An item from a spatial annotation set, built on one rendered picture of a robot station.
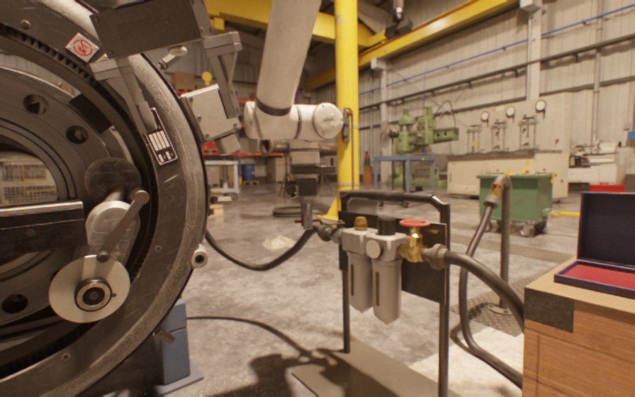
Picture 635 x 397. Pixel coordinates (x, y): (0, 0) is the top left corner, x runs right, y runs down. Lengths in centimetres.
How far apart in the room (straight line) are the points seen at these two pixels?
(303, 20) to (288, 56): 7
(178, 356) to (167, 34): 93
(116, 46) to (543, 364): 69
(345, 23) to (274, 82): 369
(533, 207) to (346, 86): 236
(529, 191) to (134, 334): 310
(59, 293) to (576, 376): 75
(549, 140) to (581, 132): 451
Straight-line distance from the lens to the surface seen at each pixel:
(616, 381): 56
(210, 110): 75
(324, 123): 82
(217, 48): 46
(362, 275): 95
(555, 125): 659
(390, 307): 91
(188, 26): 47
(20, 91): 80
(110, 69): 54
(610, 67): 1118
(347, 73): 420
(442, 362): 97
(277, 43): 69
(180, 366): 119
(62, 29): 70
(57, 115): 80
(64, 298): 68
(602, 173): 946
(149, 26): 49
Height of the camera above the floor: 64
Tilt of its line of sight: 5 degrees down
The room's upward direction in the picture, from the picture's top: 1 degrees counter-clockwise
